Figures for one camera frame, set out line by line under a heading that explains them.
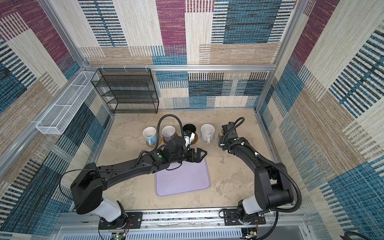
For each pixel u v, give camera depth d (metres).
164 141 1.02
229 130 0.70
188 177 0.87
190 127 0.97
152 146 0.99
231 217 0.74
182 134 0.71
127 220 0.73
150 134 0.98
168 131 1.01
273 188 0.44
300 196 0.39
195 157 0.70
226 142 0.69
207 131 1.00
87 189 0.42
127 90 1.09
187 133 0.72
